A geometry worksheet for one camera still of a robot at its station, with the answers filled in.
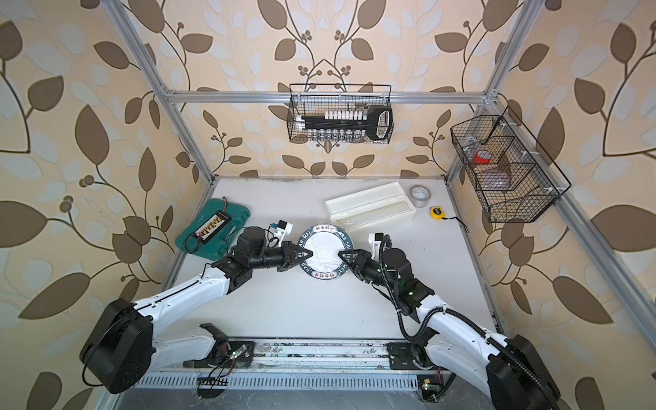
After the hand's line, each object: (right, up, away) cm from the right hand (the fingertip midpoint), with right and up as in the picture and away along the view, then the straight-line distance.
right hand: (340, 257), depth 77 cm
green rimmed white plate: (-5, +4, +3) cm, 7 cm away
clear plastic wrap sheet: (-5, +4, +3) cm, 7 cm away
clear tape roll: (+36, +20, +35) cm, 54 cm away
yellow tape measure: (+41, +12, +29) cm, 51 cm away
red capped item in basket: (+46, +31, +4) cm, 56 cm away
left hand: (-10, +2, -1) cm, 10 cm away
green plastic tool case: (-45, +1, +17) cm, 48 cm away
